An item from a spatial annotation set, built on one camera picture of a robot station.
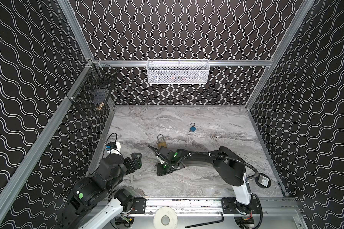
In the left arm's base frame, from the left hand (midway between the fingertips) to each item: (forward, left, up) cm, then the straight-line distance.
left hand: (137, 157), depth 65 cm
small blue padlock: (+37, -28, -26) cm, 53 cm away
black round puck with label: (+1, -67, -27) cm, 72 cm away
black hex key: (-20, -33, -28) cm, 48 cm away
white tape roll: (-17, -11, -26) cm, 33 cm away
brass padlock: (+25, -6, -26) cm, 37 cm away
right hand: (+2, -7, -26) cm, 27 cm away
